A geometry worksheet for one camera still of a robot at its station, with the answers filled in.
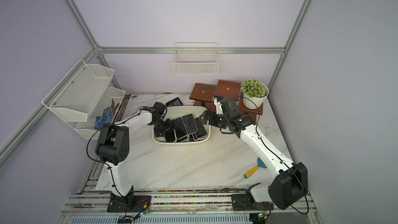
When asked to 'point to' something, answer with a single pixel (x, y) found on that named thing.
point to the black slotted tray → (175, 102)
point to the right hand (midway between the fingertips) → (207, 121)
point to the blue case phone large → (201, 131)
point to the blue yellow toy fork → (260, 164)
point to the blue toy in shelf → (107, 118)
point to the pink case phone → (180, 128)
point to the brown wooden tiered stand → (203, 95)
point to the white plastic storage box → (160, 140)
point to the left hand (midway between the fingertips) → (171, 133)
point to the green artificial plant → (253, 88)
